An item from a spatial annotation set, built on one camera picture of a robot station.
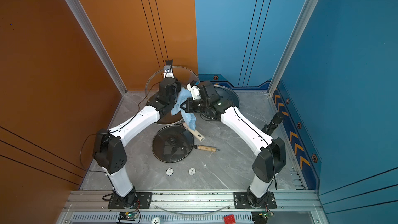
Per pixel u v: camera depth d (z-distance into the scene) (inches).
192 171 32.5
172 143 37.5
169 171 32.5
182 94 29.3
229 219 26.7
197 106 25.4
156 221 25.0
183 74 40.1
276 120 29.6
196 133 32.9
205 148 34.7
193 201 29.7
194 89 27.2
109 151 17.9
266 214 27.4
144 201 29.1
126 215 28.0
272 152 17.7
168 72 26.7
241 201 28.5
